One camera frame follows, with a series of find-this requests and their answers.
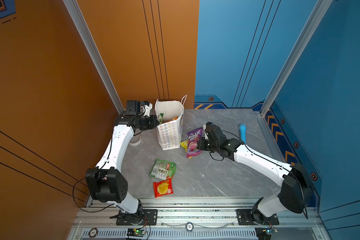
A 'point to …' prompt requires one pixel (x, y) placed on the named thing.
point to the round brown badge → (93, 232)
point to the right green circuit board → (265, 233)
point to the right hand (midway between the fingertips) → (195, 143)
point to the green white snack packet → (163, 169)
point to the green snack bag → (162, 114)
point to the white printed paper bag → (169, 114)
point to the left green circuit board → (137, 232)
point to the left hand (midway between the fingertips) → (159, 120)
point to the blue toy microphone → (242, 128)
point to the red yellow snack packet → (163, 188)
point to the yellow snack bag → (184, 143)
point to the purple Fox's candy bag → (192, 150)
